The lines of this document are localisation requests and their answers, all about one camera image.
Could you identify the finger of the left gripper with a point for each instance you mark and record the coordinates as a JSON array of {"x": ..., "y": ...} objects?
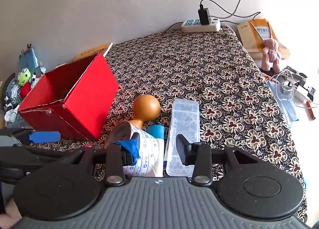
[{"x": 44, "y": 137}]

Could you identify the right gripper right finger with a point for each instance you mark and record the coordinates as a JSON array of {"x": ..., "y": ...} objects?
[{"x": 202, "y": 156}]

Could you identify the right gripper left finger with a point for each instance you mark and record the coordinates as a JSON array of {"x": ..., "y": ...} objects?
[{"x": 116, "y": 156}]

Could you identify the orange gourd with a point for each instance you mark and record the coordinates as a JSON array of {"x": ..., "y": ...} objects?
[{"x": 146, "y": 108}]

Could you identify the person's hand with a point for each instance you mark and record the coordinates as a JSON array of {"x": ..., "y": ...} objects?
[{"x": 11, "y": 215}]

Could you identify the red cardboard box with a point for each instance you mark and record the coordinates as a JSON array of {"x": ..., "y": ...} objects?
[{"x": 73, "y": 99}]

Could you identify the floral patterned tablecloth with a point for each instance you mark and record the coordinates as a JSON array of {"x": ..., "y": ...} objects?
[{"x": 236, "y": 104}]

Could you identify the green frog plush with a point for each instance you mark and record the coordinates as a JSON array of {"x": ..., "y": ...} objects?
[{"x": 24, "y": 76}]

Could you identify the blue notebook with clips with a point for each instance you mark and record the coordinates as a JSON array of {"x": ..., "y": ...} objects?
[{"x": 28, "y": 59}]

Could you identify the blue face mask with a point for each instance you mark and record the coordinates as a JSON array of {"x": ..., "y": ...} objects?
[{"x": 285, "y": 103}]

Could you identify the yellow paperback book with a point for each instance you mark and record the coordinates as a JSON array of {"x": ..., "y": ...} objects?
[{"x": 103, "y": 49}]

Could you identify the red lighter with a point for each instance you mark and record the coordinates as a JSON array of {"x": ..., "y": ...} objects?
[{"x": 309, "y": 110}]

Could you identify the pink plush bear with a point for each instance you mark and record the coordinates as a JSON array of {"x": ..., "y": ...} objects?
[{"x": 271, "y": 54}]

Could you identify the white power strip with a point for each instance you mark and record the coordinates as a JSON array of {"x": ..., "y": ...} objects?
[{"x": 194, "y": 25}]

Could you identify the orange beige envelope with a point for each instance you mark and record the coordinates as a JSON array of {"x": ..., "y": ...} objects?
[{"x": 253, "y": 33}]

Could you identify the black charger plug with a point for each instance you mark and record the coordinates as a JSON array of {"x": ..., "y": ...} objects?
[{"x": 204, "y": 16}]

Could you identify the white cable bundle gadgets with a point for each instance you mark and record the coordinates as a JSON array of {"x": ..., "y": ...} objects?
[{"x": 297, "y": 85}]

